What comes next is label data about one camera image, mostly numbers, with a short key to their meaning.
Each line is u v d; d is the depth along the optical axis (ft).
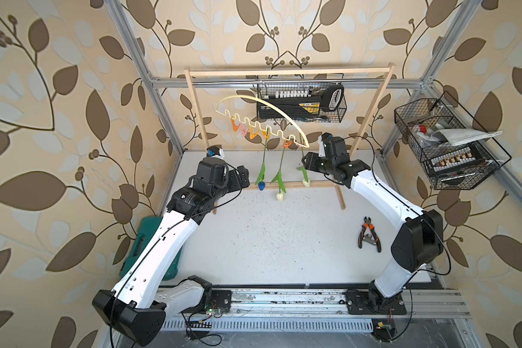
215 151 2.04
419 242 1.47
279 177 3.01
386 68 1.99
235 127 2.89
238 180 2.09
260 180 3.19
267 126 2.48
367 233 2.92
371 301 2.17
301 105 2.69
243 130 2.76
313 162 2.49
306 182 3.15
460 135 2.08
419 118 2.69
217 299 2.47
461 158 2.18
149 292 1.25
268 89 3.11
